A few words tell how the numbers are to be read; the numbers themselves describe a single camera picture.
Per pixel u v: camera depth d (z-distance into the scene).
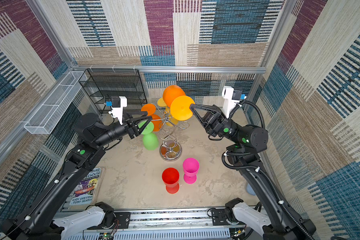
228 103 0.42
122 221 0.73
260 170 0.43
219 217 0.74
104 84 1.04
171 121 0.74
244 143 0.41
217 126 0.41
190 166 0.81
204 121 0.44
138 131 0.53
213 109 0.43
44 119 0.71
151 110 0.76
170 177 0.73
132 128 0.51
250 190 0.79
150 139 0.75
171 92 0.51
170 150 0.96
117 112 0.50
